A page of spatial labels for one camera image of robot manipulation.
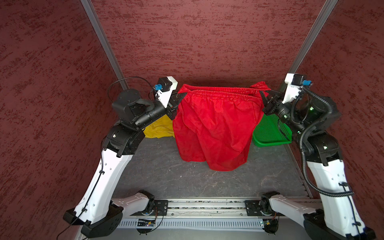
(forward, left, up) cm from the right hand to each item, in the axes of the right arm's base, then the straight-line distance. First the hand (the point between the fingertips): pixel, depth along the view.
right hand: (258, 92), depth 54 cm
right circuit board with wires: (-37, -12, -54) cm, 66 cm away
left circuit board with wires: (-35, +50, -55) cm, 82 cm away
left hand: (-1, +28, +1) cm, 28 cm away
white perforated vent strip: (-35, +25, -52) cm, 68 cm away
